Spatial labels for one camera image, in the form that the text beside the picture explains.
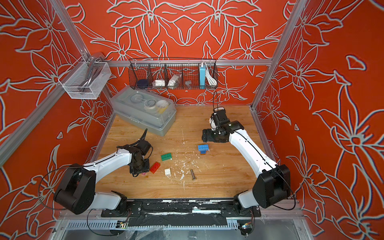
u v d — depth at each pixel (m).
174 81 0.90
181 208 0.74
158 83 0.86
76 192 0.42
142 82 0.98
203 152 0.95
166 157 0.90
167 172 0.84
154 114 0.88
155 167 0.86
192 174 0.84
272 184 0.41
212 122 0.67
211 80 0.90
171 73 1.01
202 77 0.87
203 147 0.88
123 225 0.71
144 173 0.77
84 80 0.83
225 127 0.56
